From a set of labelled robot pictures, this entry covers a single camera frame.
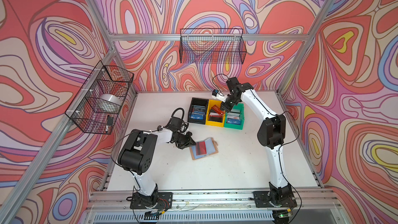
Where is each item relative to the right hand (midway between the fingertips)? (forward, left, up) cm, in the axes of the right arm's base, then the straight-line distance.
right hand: (224, 109), depth 96 cm
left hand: (-17, +17, -9) cm, 26 cm away
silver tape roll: (-12, +57, +23) cm, 63 cm away
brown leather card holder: (-21, +9, -8) cm, 24 cm away
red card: (-21, +16, -9) cm, 27 cm away
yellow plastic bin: (+9, +7, -4) cm, 12 cm away
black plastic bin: (+10, +14, -4) cm, 18 cm away
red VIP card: (0, +4, -1) cm, 4 cm away
